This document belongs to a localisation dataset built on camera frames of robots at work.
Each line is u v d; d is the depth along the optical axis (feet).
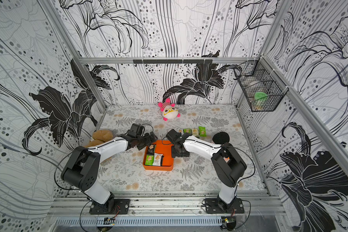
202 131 3.32
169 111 3.52
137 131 2.40
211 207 2.37
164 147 3.04
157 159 2.84
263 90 2.63
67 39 2.63
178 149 2.10
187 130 3.34
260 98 2.32
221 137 3.02
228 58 3.05
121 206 2.41
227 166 1.51
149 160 2.83
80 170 1.49
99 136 2.97
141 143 2.58
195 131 3.35
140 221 2.51
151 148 3.00
